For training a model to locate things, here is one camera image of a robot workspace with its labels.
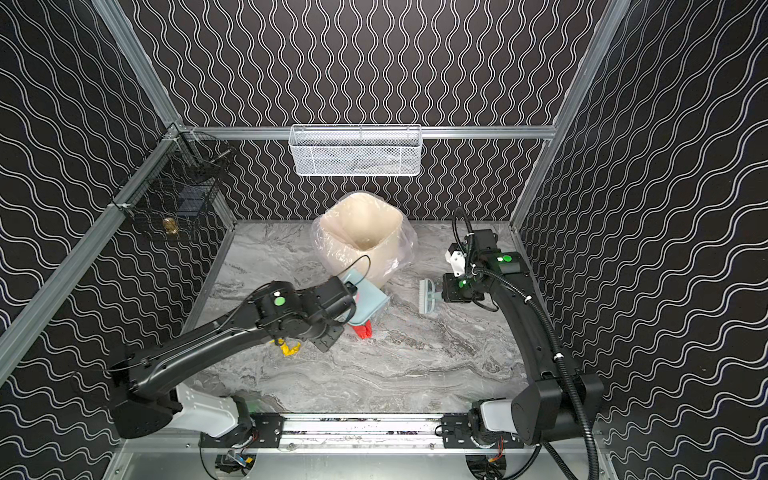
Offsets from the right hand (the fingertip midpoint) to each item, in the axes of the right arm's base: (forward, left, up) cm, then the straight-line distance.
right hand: (449, 293), depth 79 cm
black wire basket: (+32, +83, +12) cm, 90 cm away
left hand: (-13, +27, +3) cm, 30 cm away
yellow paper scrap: (-10, +46, -15) cm, 49 cm away
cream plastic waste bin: (+26, +26, -4) cm, 37 cm away
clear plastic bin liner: (+17, +10, +2) cm, 20 cm away
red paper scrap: (-3, +24, -16) cm, 29 cm away
